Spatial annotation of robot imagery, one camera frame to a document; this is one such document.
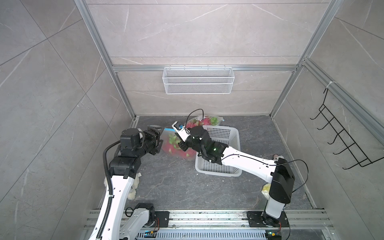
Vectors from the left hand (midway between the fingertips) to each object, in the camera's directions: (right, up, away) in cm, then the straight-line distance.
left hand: (165, 130), depth 67 cm
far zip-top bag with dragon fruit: (+20, +6, +33) cm, 39 cm away
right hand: (+5, -1, +7) cm, 8 cm away
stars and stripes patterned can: (+65, -18, +26) cm, 72 cm away
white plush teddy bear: (-20, -34, +11) cm, 41 cm away
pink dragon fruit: (+1, -9, +12) cm, 15 cm away
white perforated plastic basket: (+37, -4, +36) cm, 51 cm away
